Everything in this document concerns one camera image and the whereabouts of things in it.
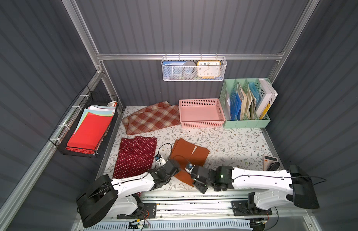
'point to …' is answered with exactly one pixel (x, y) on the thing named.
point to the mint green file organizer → (246, 102)
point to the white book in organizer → (268, 95)
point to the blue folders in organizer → (235, 104)
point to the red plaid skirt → (159, 115)
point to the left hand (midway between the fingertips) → (175, 166)
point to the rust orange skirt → (186, 153)
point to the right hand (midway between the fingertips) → (197, 179)
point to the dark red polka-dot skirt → (134, 157)
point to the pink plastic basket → (201, 113)
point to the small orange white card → (267, 160)
